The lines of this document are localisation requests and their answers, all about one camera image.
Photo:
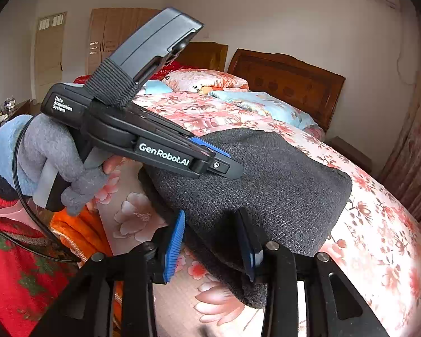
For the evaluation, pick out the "pink floral bed quilt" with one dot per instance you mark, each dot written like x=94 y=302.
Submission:
x=372 y=235

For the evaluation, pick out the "small wooden headboard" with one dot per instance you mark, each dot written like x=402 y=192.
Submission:
x=207 y=56

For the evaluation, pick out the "pink floral curtain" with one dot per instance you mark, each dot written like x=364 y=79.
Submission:
x=417 y=130

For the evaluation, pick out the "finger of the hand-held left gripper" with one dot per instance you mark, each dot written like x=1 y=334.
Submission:
x=226 y=169
x=210 y=147

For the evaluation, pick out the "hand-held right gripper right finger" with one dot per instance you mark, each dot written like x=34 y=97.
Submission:
x=247 y=249

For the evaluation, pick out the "large carved wooden headboard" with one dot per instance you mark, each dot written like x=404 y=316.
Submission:
x=287 y=80

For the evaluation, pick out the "light blue floral pillow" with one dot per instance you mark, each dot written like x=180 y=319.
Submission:
x=259 y=103

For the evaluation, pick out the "dark wooden nightstand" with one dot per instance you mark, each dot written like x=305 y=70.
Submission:
x=351 y=152

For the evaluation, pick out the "person's left hand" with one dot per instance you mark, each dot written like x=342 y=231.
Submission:
x=49 y=144

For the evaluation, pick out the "light brown wardrobe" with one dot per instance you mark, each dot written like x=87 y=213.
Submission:
x=105 y=28

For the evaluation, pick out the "dark striped knit sweater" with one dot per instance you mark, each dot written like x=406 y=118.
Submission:
x=266 y=196

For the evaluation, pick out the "orange blanket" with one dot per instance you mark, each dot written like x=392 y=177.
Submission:
x=77 y=228

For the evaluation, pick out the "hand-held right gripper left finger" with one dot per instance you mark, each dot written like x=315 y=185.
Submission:
x=173 y=249

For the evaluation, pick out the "red floral jacket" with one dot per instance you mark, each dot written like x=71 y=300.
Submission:
x=14 y=288

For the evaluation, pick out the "light wooden door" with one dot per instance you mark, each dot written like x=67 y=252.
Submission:
x=49 y=59

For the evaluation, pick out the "cluttered side table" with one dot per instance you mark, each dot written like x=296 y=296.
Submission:
x=17 y=107

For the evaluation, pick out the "pink floral pillow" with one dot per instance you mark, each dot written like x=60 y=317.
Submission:
x=203 y=77

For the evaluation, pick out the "person's left forearm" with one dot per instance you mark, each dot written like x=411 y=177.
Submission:
x=3 y=147

